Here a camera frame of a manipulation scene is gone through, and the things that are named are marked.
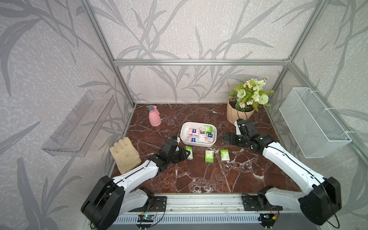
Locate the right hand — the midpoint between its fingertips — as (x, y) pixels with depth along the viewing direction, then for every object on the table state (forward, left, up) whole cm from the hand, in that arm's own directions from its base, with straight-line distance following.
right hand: (228, 137), depth 82 cm
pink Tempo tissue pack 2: (+7, +21, -13) cm, 25 cm away
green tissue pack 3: (-4, +23, -6) cm, 24 cm away
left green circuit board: (-37, +45, -16) cm, 60 cm away
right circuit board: (-38, -18, -19) cm, 45 cm away
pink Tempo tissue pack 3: (+11, +14, -13) cm, 22 cm away
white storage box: (+12, +27, -13) cm, 32 cm away
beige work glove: (-4, +64, -15) cm, 66 cm away
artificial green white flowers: (+24, -15, +14) cm, 31 cm away
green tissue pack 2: (-5, +10, -13) cm, 18 cm away
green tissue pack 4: (+12, +10, -9) cm, 18 cm away
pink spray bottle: (+21, +48, -8) cm, 53 cm away
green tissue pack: (-4, +1, -12) cm, 13 cm away
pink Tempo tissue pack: (+12, +20, -12) cm, 26 cm away
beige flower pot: (+20, -7, -3) cm, 21 cm away
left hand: (-7, +22, -7) cm, 24 cm away
